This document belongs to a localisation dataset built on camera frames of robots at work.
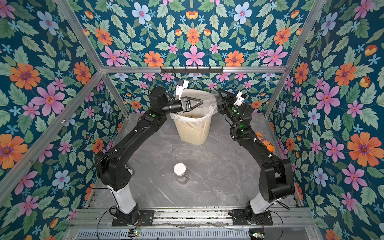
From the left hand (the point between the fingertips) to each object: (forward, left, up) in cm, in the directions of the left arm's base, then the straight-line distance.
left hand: (201, 101), depth 65 cm
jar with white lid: (-19, +12, -27) cm, 36 cm away
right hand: (+8, -11, -1) cm, 14 cm away
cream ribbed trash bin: (+7, +4, -31) cm, 32 cm away
